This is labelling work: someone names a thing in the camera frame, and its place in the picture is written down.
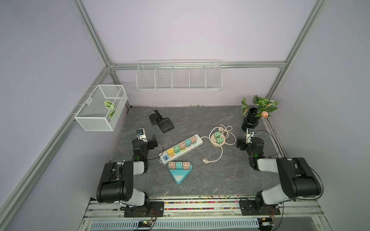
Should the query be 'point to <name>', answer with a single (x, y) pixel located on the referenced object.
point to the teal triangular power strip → (179, 171)
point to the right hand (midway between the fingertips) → (245, 136)
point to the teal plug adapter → (179, 165)
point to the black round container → (153, 118)
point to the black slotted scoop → (165, 124)
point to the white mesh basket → (102, 108)
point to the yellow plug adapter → (171, 152)
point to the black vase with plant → (261, 107)
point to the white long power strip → (165, 159)
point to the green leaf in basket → (109, 104)
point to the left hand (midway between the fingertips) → (148, 136)
